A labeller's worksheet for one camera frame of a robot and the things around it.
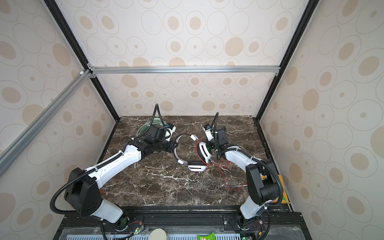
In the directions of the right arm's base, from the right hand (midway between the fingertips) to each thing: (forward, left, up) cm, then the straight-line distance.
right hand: (208, 138), depth 93 cm
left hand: (-9, +16, +9) cm, 21 cm away
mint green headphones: (+17, +37, -1) cm, 41 cm away
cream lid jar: (-49, +25, -4) cm, 56 cm away
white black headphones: (-18, +4, +13) cm, 22 cm away
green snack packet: (-50, +2, -10) cm, 51 cm away
